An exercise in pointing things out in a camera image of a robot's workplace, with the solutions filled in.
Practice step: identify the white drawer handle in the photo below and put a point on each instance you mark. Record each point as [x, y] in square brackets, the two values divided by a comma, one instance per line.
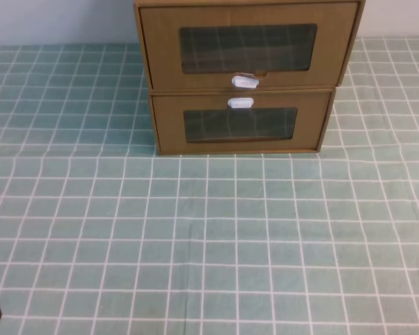
[240, 103]
[244, 82]

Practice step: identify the cyan checkered tablecloth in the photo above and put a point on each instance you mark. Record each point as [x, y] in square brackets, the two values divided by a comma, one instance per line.
[101, 235]

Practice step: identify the brown cardboard shoebox shell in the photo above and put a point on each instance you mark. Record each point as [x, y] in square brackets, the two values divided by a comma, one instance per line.
[241, 77]

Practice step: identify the brown cardboard drawer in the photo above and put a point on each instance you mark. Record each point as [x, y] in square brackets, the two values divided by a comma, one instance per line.
[192, 45]
[278, 122]

